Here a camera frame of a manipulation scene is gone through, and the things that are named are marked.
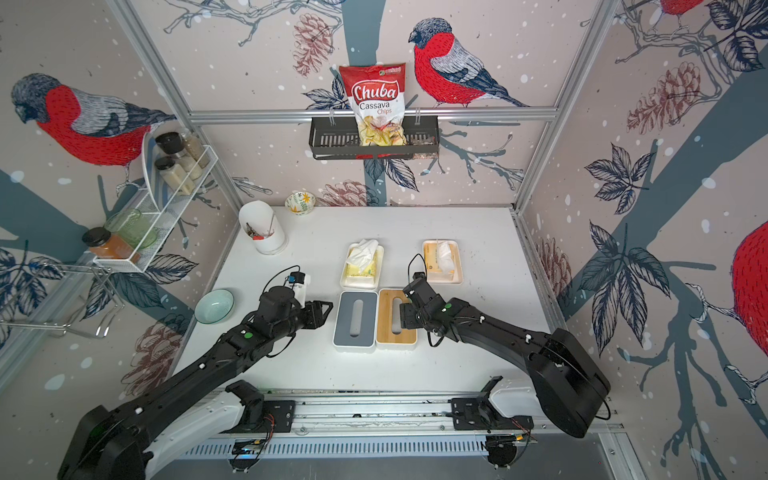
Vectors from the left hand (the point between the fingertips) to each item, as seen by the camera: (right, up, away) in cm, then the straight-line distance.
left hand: (331, 299), depth 82 cm
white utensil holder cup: (-28, +23, +19) cm, 41 cm away
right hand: (+23, -4, +5) cm, 24 cm away
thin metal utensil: (-25, +19, +19) cm, 37 cm away
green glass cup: (-44, +21, -13) cm, 51 cm away
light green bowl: (-39, -4, +9) cm, 40 cm away
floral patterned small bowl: (-22, +31, +40) cm, 56 cm away
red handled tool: (-31, +18, +19) cm, 41 cm away
